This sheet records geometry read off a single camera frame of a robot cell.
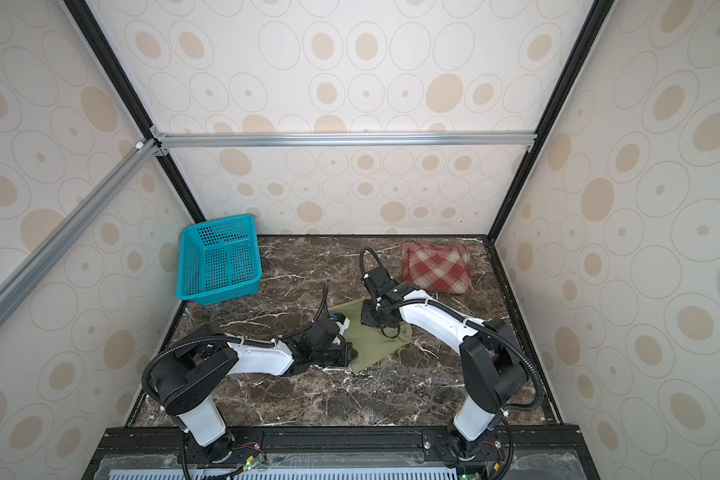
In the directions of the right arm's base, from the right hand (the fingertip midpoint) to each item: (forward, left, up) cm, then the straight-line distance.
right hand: (368, 319), depth 88 cm
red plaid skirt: (+23, -27, -6) cm, 36 cm away
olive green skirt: (-6, 0, -4) cm, 7 cm away
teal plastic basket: (+30, +57, -6) cm, 64 cm away
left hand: (-9, +1, -5) cm, 10 cm away
